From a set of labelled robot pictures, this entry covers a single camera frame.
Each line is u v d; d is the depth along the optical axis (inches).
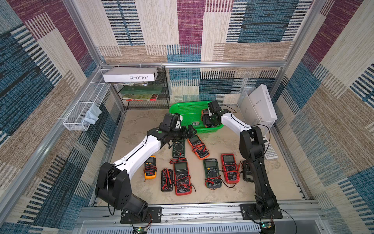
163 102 48.3
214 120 32.0
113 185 16.5
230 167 33.1
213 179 32.0
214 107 33.6
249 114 40.3
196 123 43.4
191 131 29.2
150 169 33.4
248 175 31.8
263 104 36.6
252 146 24.9
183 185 31.1
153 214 28.8
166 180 31.9
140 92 37.1
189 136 28.7
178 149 36.9
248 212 28.7
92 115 26.7
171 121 25.0
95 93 31.9
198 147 36.9
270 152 36.9
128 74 31.3
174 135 27.0
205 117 39.0
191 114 44.3
